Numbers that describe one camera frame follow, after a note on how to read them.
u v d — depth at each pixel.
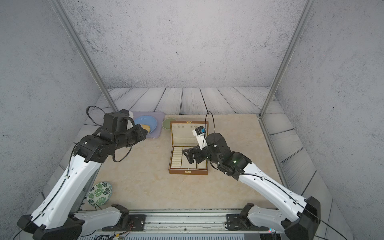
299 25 0.76
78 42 0.81
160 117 1.21
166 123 1.11
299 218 0.38
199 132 0.60
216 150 0.52
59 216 0.36
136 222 0.73
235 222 0.73
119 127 0.48
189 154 0.61
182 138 0.96
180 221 0.74
